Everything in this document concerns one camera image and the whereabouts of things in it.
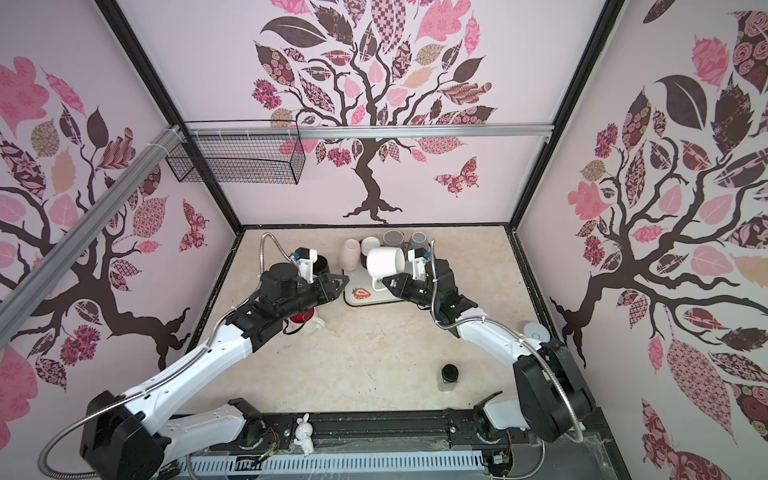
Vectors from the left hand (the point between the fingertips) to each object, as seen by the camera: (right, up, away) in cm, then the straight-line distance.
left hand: (345, 285), depth 76 cm
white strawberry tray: (+1, -4, +25) cm, 25 cm away
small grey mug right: (+22, +13, +27) cm, 37 cm away
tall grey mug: (+13, +13, +26) cm, 31 cm away
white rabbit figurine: (-10, -36, -5) cm, 38 cm away
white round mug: (+10, +6, +3) cm, 12 cm away
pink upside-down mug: (-3, +8, +27) cm, 28 cm away
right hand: (+10, +1, +4) cm, 11 cm away
